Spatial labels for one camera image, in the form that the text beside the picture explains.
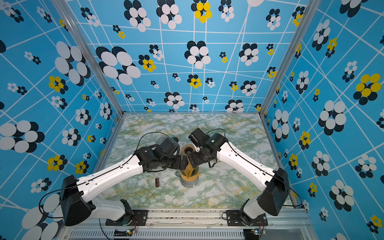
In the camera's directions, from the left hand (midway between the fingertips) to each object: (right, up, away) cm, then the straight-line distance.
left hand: (183, 162), depth 76 cm
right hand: (+8, +1, +1) cm, 8 cm away
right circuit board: (+33, -33, -6) cm, 47 cm away
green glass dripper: (+6, -3, -5) cm, 9 cm away
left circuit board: (-26, -32, -6) cm, 42 cm away
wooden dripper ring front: (+3, -9, +1) cm, 10 cm away
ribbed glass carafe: (+2, -13, +4) cm, 14 cm away
